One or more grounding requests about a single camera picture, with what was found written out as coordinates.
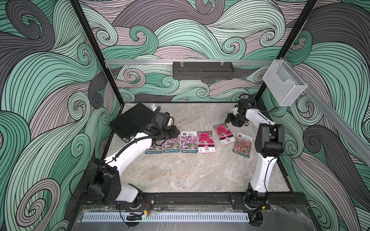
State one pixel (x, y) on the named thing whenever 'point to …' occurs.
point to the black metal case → (129, 123)
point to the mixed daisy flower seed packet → (243, 145)
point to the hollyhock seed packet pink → (224, 134)
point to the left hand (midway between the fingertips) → (178, 131)
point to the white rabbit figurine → (153, 107)
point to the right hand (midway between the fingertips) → (228, 121)
